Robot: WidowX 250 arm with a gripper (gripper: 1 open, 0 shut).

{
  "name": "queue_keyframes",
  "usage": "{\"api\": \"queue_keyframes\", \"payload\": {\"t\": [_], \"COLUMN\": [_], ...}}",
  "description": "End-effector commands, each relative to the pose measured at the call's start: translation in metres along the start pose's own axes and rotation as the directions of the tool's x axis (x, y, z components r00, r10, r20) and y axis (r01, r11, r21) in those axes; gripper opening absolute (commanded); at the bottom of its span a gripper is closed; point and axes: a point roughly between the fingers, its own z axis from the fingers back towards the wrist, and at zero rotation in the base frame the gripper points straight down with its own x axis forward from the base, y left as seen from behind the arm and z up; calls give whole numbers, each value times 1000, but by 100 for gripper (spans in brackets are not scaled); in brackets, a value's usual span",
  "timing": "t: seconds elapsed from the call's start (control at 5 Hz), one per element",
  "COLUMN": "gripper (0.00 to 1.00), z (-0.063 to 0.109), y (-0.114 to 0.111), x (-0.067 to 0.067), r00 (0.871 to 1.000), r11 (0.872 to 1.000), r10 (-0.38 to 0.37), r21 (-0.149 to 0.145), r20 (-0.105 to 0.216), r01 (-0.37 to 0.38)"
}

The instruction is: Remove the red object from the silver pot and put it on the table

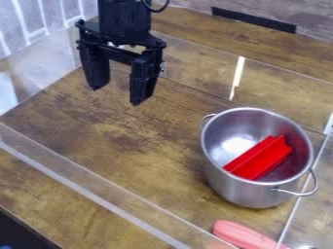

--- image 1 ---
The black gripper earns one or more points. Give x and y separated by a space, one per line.
119 37

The red plastic block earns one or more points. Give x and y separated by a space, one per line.
260 159

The clear acrylic front panel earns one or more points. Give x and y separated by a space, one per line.
138 211

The black wall strip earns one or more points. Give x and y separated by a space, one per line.
264 22

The orange plastic handle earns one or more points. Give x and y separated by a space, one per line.
244 237

